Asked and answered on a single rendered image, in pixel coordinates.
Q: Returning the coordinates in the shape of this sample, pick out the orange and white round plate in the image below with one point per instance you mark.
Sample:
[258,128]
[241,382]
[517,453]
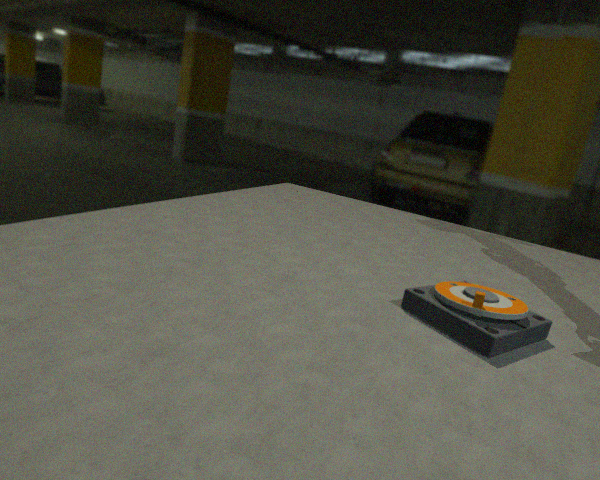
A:
[508,307]

